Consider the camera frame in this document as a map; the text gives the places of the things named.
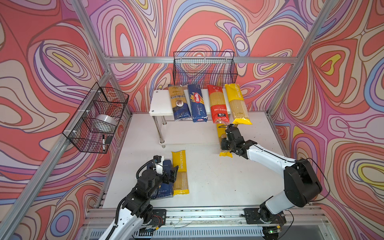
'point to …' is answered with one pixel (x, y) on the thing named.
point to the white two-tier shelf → (171, 132)
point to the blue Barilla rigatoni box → (165, 189)
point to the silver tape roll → (110, 119)
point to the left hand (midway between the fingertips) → (172, 164)
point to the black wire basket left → (93, 127)
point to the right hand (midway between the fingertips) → (224, 144)
